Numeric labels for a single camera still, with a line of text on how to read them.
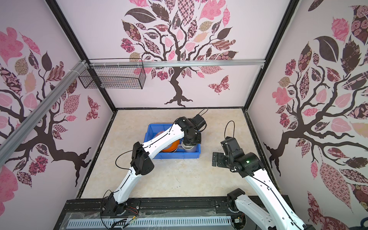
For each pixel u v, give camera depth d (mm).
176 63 923
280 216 386
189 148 815
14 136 518
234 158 515
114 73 947
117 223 723
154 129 1006
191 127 620
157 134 1009
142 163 614
